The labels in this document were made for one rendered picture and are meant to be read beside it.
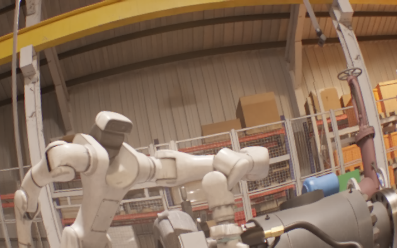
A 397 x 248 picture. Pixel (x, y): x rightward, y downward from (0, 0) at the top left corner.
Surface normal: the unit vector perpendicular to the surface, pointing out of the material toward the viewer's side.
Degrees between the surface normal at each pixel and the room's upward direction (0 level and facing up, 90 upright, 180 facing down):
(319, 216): 50
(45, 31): 90
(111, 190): 137
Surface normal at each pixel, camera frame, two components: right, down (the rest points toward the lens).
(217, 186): -0.22, -0.10
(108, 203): 0.67, 0.48
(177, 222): -0.09, -0.93
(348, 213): 0.00, -0.77
